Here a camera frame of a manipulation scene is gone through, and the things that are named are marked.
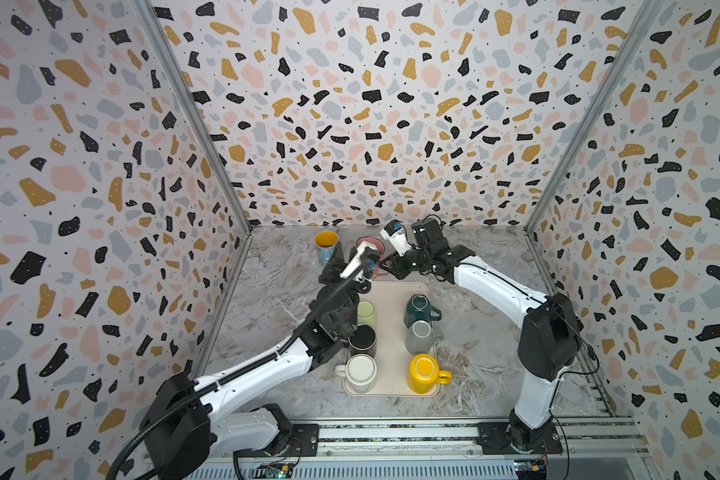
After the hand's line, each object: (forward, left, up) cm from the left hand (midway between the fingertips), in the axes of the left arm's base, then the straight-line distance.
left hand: (339, 241), depth 68 cm
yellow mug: (-21, -21, -27) cm, 40 cm away
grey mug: (-12, -20, -26) cm, 35 cm away
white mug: (-20, -4, -29) cm, 36 cm away
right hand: (+7, -9, -14) cm, 18 cm away
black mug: (-12, -5, -27) cm, 30 cm away
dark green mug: (-4, -21, -25) cm, 33 cm away
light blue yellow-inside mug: (+26, +9, -30) cm, 41 cm away
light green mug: (-5, -6, -26) cm, 27 cm away
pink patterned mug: (+5, -10, -8) cm, 14 cm away
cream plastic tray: (-14, -13, -36) cm, 41 cm away
